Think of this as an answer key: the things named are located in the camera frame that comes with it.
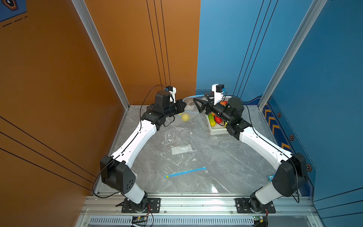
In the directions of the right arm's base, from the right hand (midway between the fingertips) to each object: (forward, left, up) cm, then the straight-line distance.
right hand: (200, 96), depth 72 cm
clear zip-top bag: (-14, +11, -38) cm, 42 cm away
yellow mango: (+3, +8, -19) cm, 21 cm away
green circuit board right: (-47, -30, -42) cm, 70 cm away
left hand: (+2, +7, -5) cm, 8 cm away
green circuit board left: (-48, +31, -39) cm, 69 cm away
